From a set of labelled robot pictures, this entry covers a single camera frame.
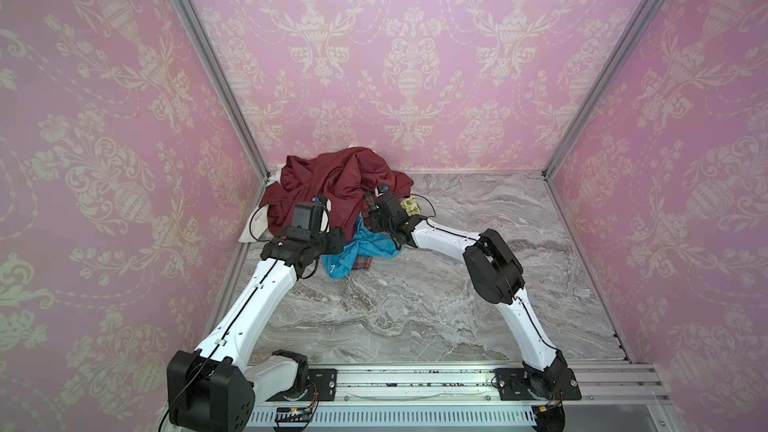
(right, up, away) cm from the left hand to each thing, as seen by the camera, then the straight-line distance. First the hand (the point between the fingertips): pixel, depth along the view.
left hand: (337, 235), depth 81 cm
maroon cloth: (-1, +18, +16) cm, 24 cm away
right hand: (+10, +6, +19) cm, 22 cm away
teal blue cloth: (+6, -4, +13) cm, 15 cm away
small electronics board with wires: (-9, -43, -8) cm, 45 cm away
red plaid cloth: (+6, -10, +13) cm, 18 cm away
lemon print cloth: (+22, +8, +26) cm, 35 cm away
